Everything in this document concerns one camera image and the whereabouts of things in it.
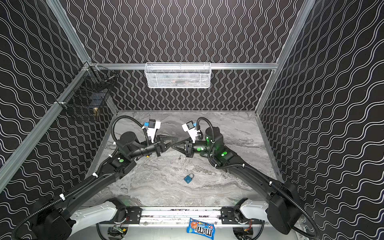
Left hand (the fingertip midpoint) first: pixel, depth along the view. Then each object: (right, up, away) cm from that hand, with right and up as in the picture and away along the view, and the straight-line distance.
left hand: (179, 140), depth 62 cm
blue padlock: (+3, -24, +24) cm, 34 cm away
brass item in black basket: (-48, +15, +19) cm, 54 cm away
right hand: (-3, -3, +4) cm, 6 cm away
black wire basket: (-61, +30, +35) cm, 77 cm away
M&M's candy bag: (+10, -42, +8) cm, 44 cm away
